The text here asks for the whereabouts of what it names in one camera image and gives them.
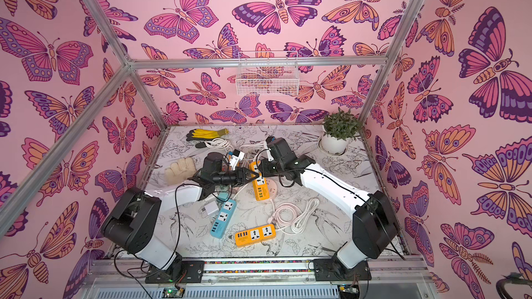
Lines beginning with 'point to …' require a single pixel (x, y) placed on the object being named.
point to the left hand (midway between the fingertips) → (259, 176)
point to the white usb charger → (211, 208)
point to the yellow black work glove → (200, 134)
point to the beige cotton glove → (180, 171)
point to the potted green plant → (338, 129)
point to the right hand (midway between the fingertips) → (257, 169)
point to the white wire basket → (267, 73)
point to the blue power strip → (223, 218)
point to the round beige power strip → (272, 188)
